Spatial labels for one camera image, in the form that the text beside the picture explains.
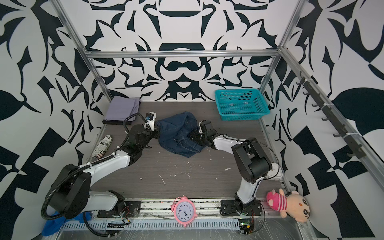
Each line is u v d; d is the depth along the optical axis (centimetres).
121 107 110
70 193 42
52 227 68
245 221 72
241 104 119
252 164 48
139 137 65
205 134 75
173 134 94
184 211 72
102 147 92
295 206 70
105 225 70
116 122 107
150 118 71
